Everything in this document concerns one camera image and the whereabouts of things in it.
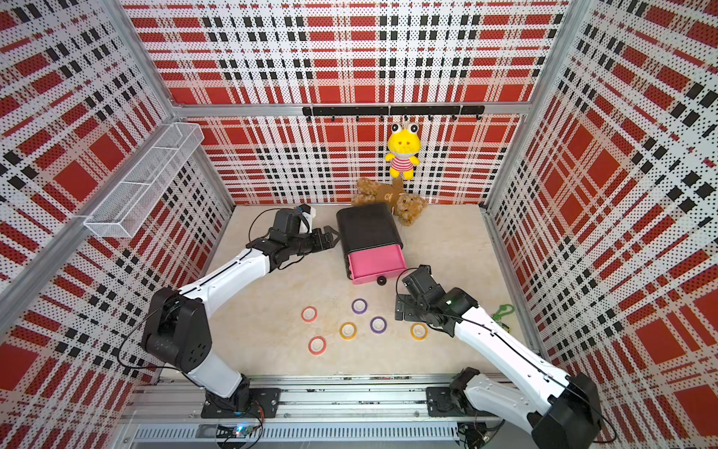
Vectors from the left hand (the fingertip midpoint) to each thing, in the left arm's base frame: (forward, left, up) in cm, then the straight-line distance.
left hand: (336, 237), depth 87 cm
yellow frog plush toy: (+27, -22, +17) cm, 38 cm away
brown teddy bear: (+24, -26, -12) cm, 37 cm away
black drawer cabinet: (+6, -9, -3) cm, 11 cm away
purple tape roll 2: (-21, -13, -19) cm, 31 cm away
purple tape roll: (-15, -7, -18) cm, 25 cm away
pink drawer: (-7, -13, -6) cm, 16 cm away
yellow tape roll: (-23, -4, -18) cm, 30 cm away
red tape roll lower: (-28, +6, -18) cm, 34 cm away
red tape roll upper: (-18, +9, -18) cm, 27 cm away
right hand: (-21, -25, -6) cm, 33 cm away
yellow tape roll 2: (-23, -26, -18) cm, 40 cm away
